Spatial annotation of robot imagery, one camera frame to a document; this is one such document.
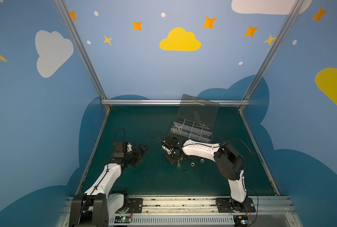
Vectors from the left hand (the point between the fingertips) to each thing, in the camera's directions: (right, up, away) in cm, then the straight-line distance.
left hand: (148, 151), depth 85 cm
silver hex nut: (+28, -9, +4) cm, 29 cm away
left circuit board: (-11, -31, -14) cm, 36 cm away
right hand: (+15, -6, +7) cm, 17 cm away
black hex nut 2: (+30, -11, +1) cm, 32 cm away
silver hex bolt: (+19, -9, +3) cm, 21 cm away
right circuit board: (+50, -32, -14) cm, 61 cm away
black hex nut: (+23, -11, +1) cm, 25 cm away
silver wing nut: (+18, +14, +20) cm, 30 cm away
